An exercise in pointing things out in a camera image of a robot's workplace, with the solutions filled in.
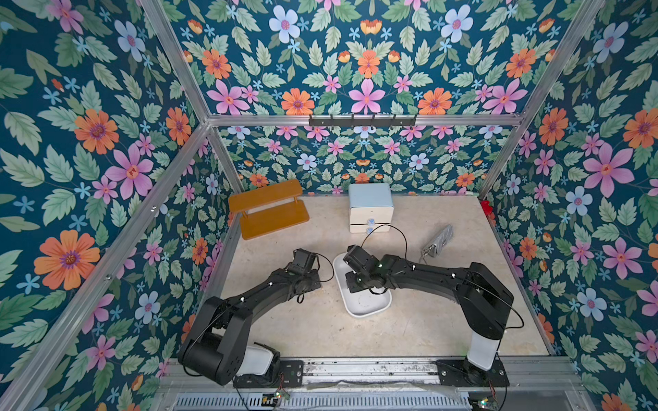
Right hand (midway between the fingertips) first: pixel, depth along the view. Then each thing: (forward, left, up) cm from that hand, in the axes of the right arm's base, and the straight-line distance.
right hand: (351, 281), depth 87 cm
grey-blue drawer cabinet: (+25, -7, +10) cm, 28 cm away
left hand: (+2, +12, -3) cm, 13 cm away
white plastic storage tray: (-6, -3, -6) cm, 9 cm away
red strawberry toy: (+40, -62, -6) cm, 74 cm away
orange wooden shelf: (+36, +38, -4) cm, 53 cm away
